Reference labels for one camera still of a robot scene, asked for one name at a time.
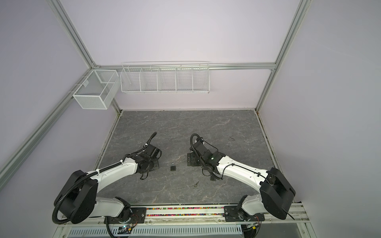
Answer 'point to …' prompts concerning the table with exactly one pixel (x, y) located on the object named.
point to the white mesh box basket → (98, 90)
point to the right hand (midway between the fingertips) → (194, 158)
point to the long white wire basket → (165, 77)
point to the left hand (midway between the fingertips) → (154, 166)
